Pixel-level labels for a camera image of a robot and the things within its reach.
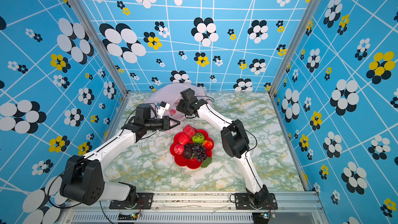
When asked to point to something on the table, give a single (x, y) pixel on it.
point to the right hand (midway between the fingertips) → (178, 107)
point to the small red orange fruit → (207, 143)
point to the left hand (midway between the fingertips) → (180, 123)
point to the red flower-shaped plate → (192, 163)
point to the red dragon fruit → (189, 130)
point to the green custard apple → (198, 138)
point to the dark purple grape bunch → (199, 151)
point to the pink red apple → (179, 149)
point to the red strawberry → (183, 139)
